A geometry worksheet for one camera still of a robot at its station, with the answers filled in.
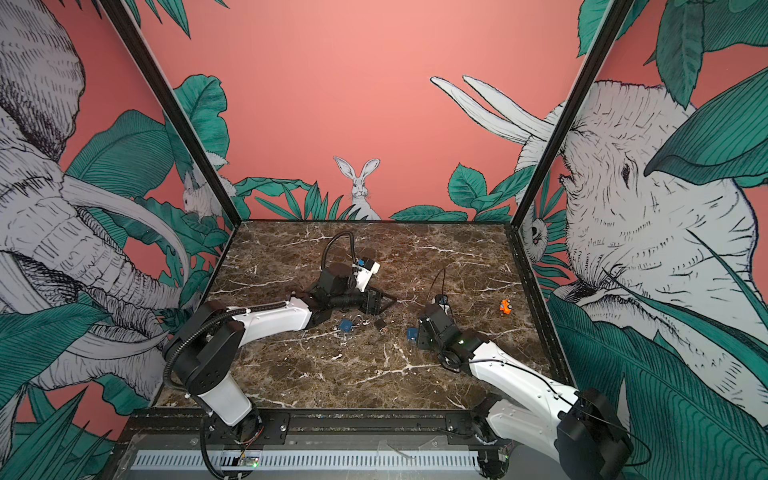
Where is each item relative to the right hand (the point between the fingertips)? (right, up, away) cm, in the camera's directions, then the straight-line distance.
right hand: (421, 329), depth 84 cm
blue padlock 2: (-2, -3, +7) cm, 8 cm away
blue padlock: (-23, -1, +9) cm, 25 cm away
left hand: (-9, +10, 0) cm, 13 cm away
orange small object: (+29, +4, +12) cm, 31 cm away
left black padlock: (-12, -1, +9) cm, 15 cm away
